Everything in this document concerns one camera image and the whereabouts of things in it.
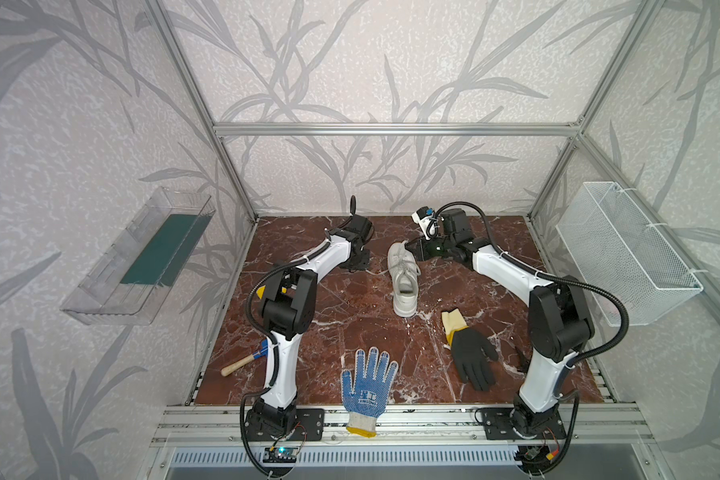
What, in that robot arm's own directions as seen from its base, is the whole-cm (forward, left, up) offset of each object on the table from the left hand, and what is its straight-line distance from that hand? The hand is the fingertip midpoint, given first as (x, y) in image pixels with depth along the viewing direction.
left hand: (361, 253), depth 100 cm
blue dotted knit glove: (-44, -3, -5) cm, 45 cm away
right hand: (-1, -15, +11) cm, 19 cm away
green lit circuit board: (-55, +17, -7) cm, 59 cm away
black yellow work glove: (-31, -33, -4) cm, 46 cm away
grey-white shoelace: (-8, -14, +3) cm, 17 cm away
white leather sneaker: (-19, -14, +2) cm, 24 cm away
